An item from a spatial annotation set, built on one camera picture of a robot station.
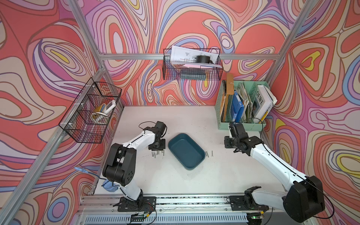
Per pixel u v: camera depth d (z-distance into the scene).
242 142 0.59
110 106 0.75
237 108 0.93
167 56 0.87
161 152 0.93
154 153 0.93
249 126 1.02
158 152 0.93
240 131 0.63
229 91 0.82
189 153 0.92
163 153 0.93
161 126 0.75
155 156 0.91
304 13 0.71
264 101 0.87
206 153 0.93
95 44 0.83
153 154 0.92
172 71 1.01
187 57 0.86
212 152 0.93
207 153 0.93
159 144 0.77
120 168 0.46
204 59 0.82
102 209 0.73
